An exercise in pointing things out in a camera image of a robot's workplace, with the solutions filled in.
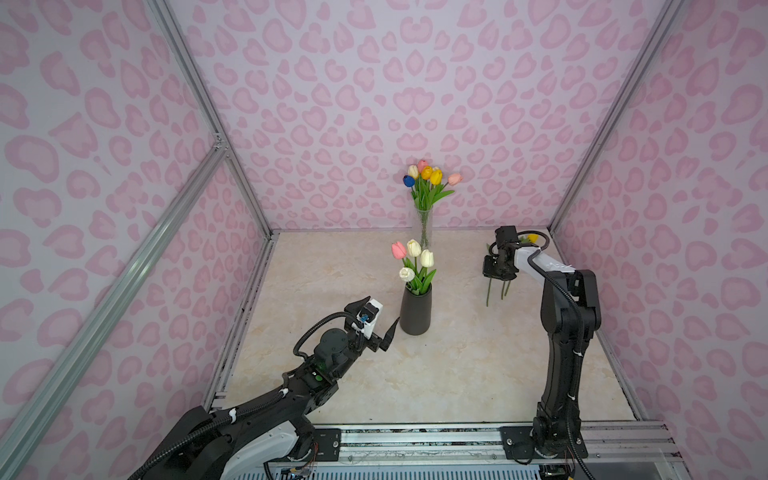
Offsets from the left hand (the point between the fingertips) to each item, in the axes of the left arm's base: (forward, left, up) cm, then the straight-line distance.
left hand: (383, 304), depth 77 cm
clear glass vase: (+36, -14, -3) cm, 38 cm away
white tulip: (+9, -8, +10) cm, 16 cm away
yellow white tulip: (+42, -10, +11) cm, 44 cm away
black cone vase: (+3, -9, -11) cm, 14 cm away
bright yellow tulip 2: (+36, -16, +13) cm, 41 cm away
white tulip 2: (+6, -11, +4) cm, 13 cm away
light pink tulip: (+37, -22, +11) cm, 44 cm away
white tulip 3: (0, -6, +12) cm, 13 cm away
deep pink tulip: (+9, -5, +10) cm, 14 cm away
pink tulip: (+42, -12, +13) cm, 46 cm away
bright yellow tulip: (+37, -14, +13) cm, 42 cm away
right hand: (+23, -37, -17) cm, 47 cm away
